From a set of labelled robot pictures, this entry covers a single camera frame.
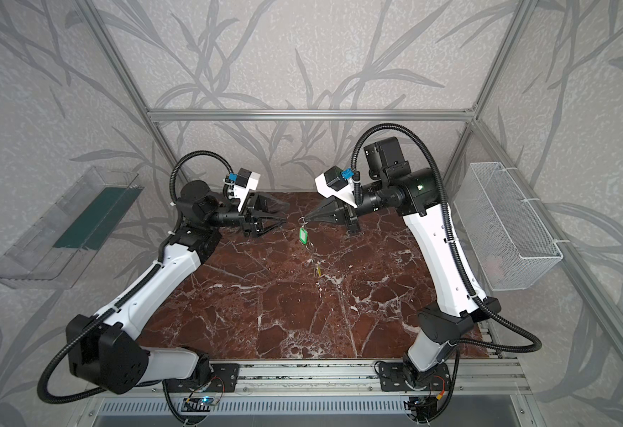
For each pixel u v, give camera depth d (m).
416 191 0.41
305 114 1.47
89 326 0.40
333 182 0.42
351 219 0.47
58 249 0.64
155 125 0.96
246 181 0.55
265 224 0.60
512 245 0.61
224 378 0.73
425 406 0.73
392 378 0.73
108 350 0.40
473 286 0.40
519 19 0.72
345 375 0.75
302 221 0.53
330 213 0.50
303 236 0.55
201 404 0.71
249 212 0.59
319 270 0.97
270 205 0.63
